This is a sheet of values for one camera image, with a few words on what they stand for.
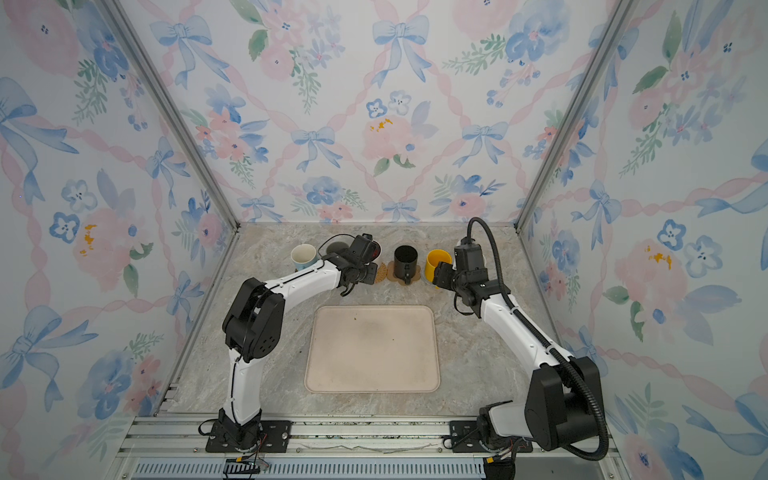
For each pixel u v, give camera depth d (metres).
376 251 0.82
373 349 0.90
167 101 0.84
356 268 0.73
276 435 0.74
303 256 1.00
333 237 0.82
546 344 0.46
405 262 0.99
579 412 0.42
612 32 0.71
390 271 1.05
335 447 0.73
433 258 0.98
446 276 0.77
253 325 0.54
